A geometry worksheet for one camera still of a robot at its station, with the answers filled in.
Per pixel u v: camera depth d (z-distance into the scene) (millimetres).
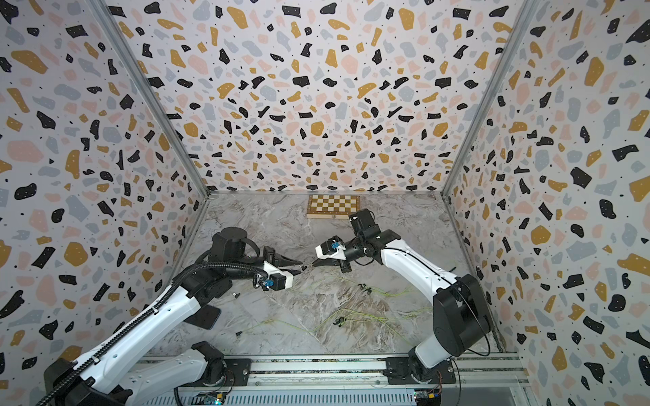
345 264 695
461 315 437
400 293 896
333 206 1132
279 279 564
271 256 620
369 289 907
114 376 404
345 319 836
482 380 763
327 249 620
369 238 659
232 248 559
